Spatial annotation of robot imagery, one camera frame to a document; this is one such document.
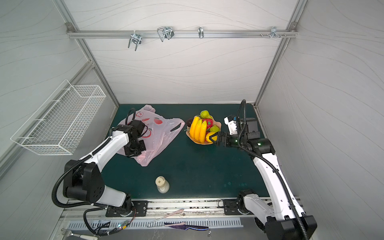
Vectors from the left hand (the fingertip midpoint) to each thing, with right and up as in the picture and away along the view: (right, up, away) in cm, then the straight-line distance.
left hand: (142, 151), depth 84 cm
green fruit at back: (+37, +22, +17) cm, 46 cm away
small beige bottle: (+14, -14, -12) cm, 24 cm away
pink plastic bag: (+9, +12, +6) cm, 16 cm away
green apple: (+43, +12, +12) cm, 47 cm away
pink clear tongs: (+22, -28, -11) cm, 37 cm away
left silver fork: (-28, -34, -17) cm, 47 cm away
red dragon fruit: (+40, +16, +15) cm, 46 cm away
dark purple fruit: (+26, +16, +12) cm, 33 cm away
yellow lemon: (+39, +9, +7) cm, 41 cm away
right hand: (+42, +11, -12) cm, 45 cm away
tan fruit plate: (+26, +10, +13) cm, 30 cm away
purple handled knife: (+26, -32, -15) cm, 44 cm away
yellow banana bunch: (+32, +13, +2) cm, 35 cm away
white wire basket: (-33, +14, -18) cm, 40 cm away
